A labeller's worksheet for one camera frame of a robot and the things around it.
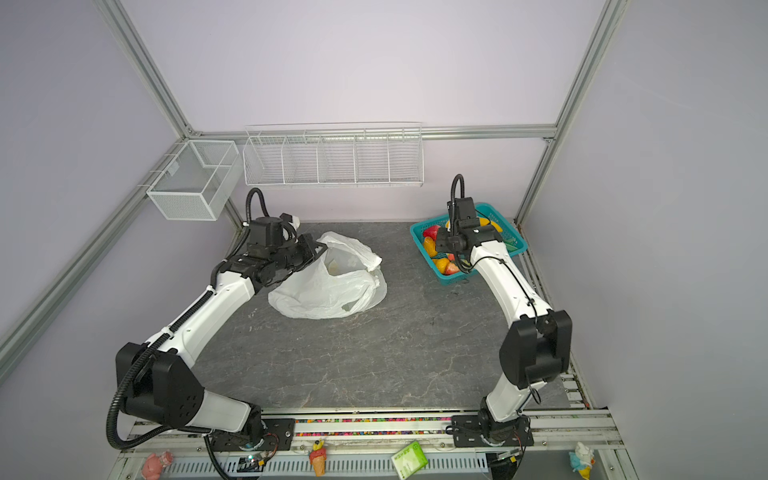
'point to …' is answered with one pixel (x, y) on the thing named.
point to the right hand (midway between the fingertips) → (447, 241)
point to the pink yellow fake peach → (445, 266)
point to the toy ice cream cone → (317, 457)
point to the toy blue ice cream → (582, 459)
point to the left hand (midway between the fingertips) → (329, 248)
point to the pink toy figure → (153, 464)
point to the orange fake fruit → (430, 246)
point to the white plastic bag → (343, 280)
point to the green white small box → (410, 460)
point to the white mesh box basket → (198, 181)
